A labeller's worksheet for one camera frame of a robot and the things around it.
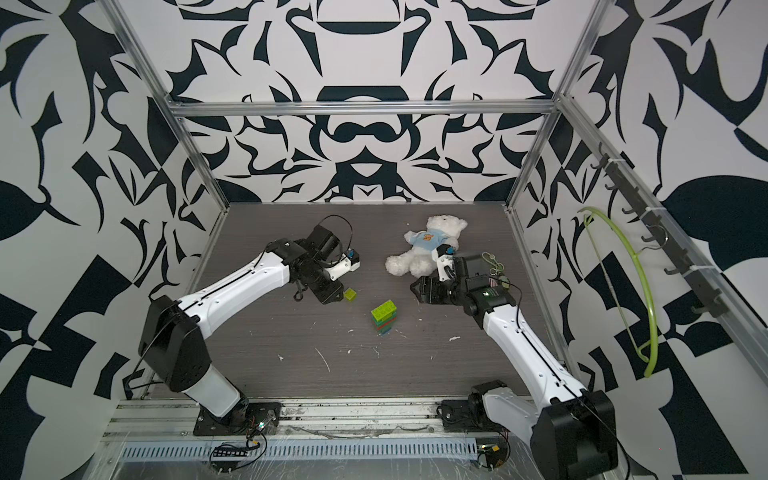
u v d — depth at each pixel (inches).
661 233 22.0
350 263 29.8
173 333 17.7
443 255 28.8
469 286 24.2
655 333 22.7
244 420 28.1
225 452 28.7
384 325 32.5
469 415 29.0
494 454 28.0
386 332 34.8
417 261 35.2
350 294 36.7
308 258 23.8
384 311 31.5
